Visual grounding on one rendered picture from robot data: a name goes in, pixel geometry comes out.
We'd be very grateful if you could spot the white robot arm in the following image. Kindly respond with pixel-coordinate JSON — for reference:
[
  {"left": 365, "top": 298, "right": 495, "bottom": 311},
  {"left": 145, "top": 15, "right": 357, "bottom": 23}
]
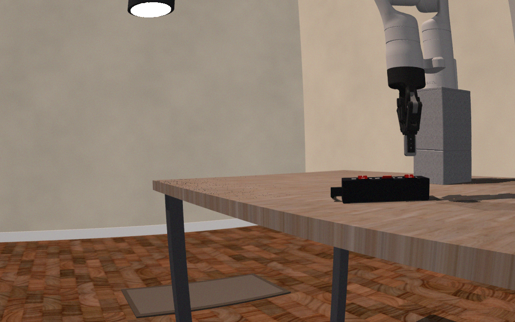
[{"left": 374, "top": 0, "right": 458, "bottom": 89}]

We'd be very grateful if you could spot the black power strip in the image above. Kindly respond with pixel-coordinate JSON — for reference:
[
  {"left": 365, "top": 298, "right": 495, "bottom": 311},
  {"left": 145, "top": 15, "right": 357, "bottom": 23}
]
[{"left": 331, "top": 174, "right": 430, "bottom": 203}]

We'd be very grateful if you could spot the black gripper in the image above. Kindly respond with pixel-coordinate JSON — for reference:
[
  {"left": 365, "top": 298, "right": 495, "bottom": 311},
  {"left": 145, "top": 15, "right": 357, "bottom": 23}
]
[{"left": 387, "top": 67, "right": 426, "bottom": 156}]

